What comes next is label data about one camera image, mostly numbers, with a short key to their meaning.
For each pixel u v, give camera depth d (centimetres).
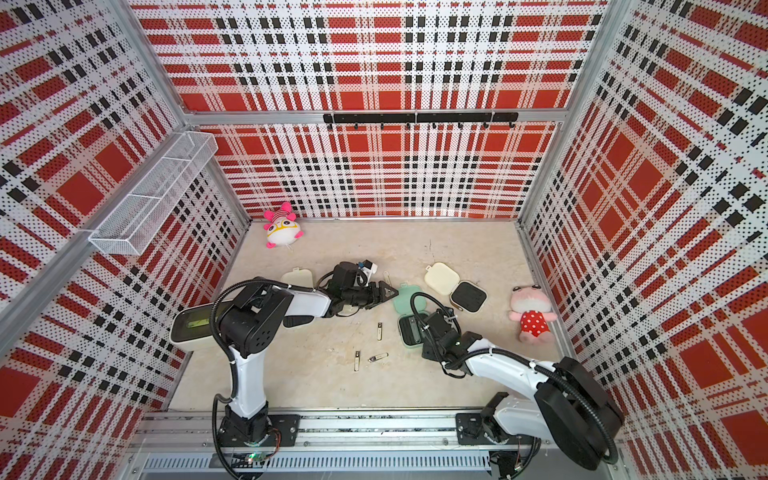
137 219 71
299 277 103
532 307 90
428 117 90
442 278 103
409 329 91
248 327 52
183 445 72
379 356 86
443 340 66
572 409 41
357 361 84
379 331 91
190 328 86
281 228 108
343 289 80
